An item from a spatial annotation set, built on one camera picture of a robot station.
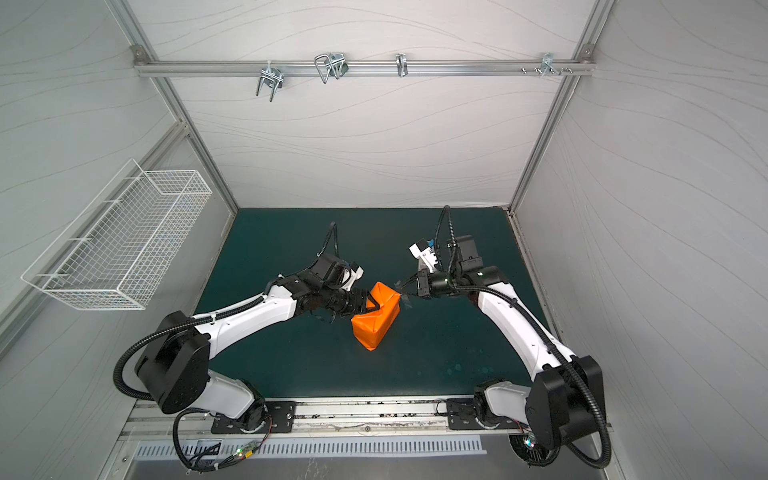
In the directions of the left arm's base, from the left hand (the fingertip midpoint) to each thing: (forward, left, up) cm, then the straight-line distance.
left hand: (368, 311), depth 81 cm
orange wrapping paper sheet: (-5, -1, +1) cm, 6 cm away
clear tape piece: (-1, -9, +11) cm, 14 cm away
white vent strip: (-30, +8, -11) cm, 33 cm away
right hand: (+1, -8, +9) cm, 13 cm away
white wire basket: (+4, +57, +20) cm, 61 cm away
